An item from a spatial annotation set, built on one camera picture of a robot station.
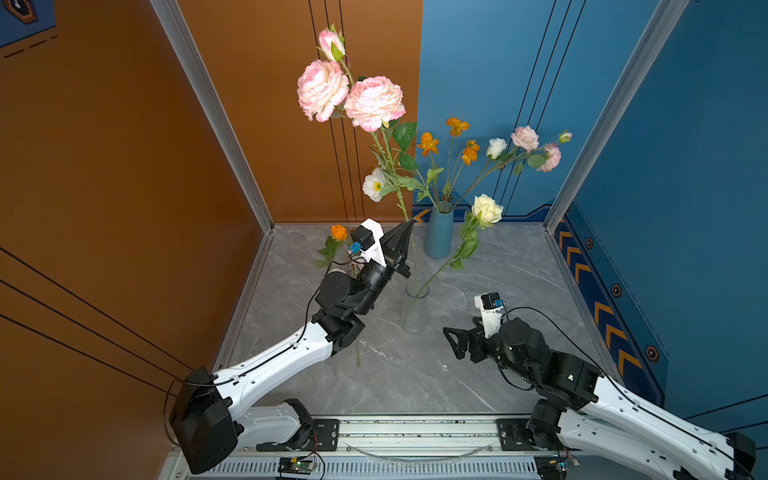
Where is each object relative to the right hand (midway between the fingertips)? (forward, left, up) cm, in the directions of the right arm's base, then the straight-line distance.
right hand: (455, 327), depth 71 cm
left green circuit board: (-25, +38, -21) cm, 50 cm away
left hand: (+9, +11, +26) cm, 30 cm away
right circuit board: (-26, -22, -21) cm, 40 cm away
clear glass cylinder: (+9, +9, -11) cm, 16 cm away
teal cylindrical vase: (+36, 0, -3) cm, 36 cm away
